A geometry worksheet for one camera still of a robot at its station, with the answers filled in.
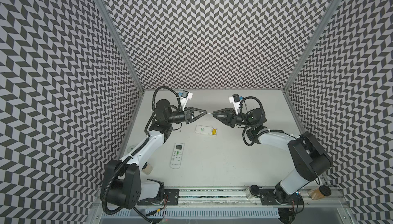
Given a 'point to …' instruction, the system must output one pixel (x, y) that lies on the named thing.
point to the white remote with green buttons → (177, 155)
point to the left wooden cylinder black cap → (147, 169)
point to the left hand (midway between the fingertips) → (206, 113)
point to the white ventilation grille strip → (193, 214)
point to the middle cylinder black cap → (254, 189)
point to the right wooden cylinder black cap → (322, 191)
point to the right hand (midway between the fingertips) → (212, 119)
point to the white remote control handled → (205, 130)
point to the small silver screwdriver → (210, 113)
